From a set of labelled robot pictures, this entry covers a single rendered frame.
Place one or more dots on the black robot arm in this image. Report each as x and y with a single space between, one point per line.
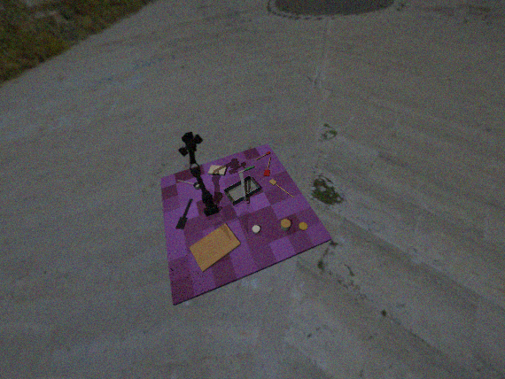
196 173

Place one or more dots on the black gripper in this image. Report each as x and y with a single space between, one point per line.
191 145

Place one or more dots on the grey rectangular roasting tin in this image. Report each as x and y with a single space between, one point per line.
235 193

